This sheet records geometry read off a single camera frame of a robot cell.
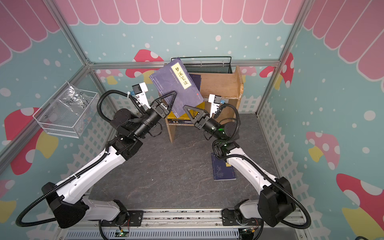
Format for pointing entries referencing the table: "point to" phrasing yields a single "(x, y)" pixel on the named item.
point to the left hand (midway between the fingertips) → (178, 97)
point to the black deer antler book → (179, 121)
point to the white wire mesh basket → (66, 116)
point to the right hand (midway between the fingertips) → (184, 109)
